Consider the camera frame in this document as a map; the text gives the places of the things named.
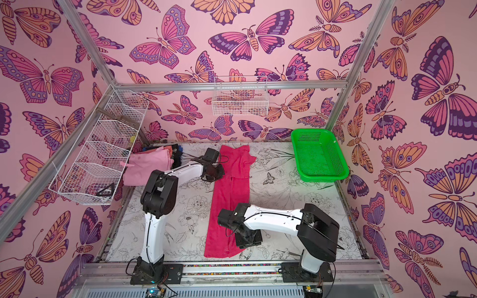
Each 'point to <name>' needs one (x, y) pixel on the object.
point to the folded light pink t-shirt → (141, 166)
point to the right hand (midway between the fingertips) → (246, 249)
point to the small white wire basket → (240, 95)
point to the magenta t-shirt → (232, 189)
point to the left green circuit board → (155, 292)
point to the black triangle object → (112, 185)
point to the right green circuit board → (311, 291)
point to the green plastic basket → (319, 156)
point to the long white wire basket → (89, 167)
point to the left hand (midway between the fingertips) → (226, 173)
